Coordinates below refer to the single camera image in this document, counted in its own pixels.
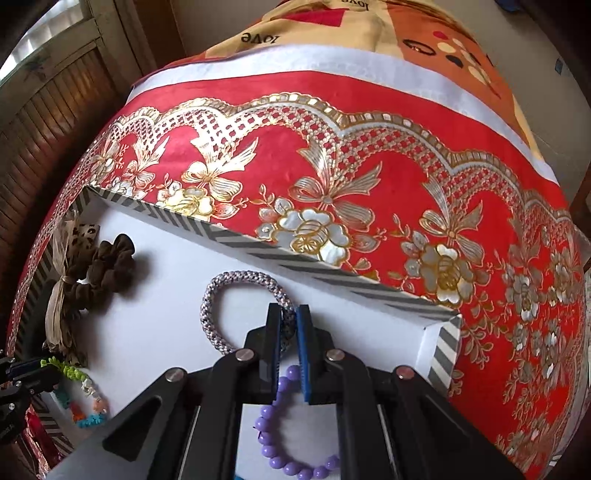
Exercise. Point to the brown scrunchie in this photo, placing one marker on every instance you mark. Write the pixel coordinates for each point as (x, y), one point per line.
(108, 265)

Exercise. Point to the window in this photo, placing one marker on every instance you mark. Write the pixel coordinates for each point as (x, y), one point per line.
(41, 32)

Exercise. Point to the wall socket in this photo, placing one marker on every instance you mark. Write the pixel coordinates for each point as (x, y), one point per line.
(562, 65)

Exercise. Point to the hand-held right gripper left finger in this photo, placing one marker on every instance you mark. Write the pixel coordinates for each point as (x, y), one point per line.
(273, 332)

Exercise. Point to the white tray with striped rim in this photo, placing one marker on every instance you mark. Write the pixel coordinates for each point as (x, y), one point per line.
(161, 300)

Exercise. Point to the orange printed blanket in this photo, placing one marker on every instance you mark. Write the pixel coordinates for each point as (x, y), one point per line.
(369, 27)

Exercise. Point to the red floral gold-patterned cloth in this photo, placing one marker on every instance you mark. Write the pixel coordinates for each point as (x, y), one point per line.
(415, 152)

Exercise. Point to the leopard print hair bow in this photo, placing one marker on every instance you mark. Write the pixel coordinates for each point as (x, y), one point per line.
(57, 295)

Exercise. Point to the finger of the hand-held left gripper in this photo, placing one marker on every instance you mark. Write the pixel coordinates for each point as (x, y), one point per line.
(32, 376)

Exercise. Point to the brown wooden shutter door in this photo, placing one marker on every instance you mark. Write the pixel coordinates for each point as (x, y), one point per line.
(46, 138)

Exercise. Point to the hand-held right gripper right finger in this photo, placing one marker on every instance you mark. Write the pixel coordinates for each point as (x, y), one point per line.
(304, 350)

